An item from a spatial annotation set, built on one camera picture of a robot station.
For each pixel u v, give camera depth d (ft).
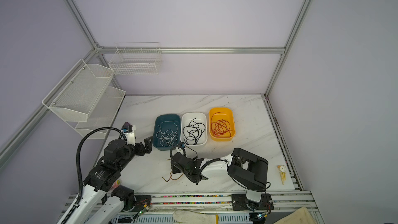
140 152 2.16
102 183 1.61
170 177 2.69
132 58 3.14
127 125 3.37
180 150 2.52
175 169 2.44
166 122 3.30
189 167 2.11
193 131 3.25
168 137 3.11
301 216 2.32
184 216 2.27
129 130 2.02
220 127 3.22
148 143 2.17
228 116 3.53
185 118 3.34
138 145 2.13
